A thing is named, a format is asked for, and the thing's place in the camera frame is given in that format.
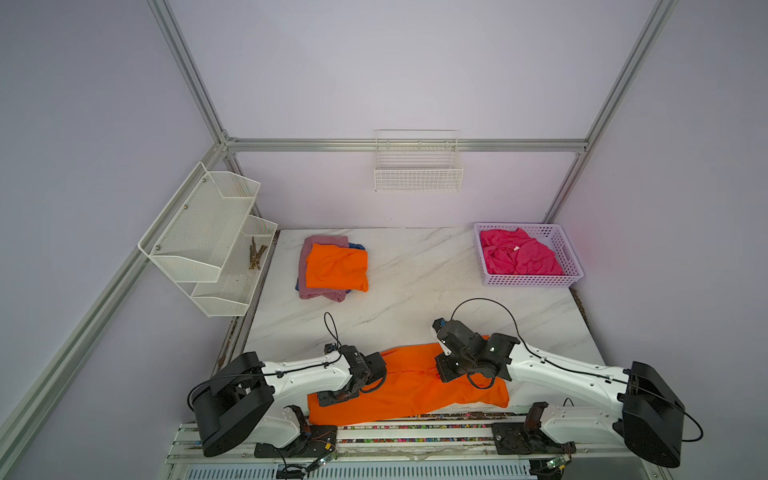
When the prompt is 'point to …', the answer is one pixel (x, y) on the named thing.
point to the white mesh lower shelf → (239, 276)
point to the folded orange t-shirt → (330, 266)
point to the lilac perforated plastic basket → (553, 236)
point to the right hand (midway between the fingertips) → (441, 369)
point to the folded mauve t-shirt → (335, 295)
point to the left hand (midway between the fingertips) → (332, 397)
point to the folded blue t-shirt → (356, 246)
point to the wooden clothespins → (254, 254)
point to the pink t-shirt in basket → (514, 252)
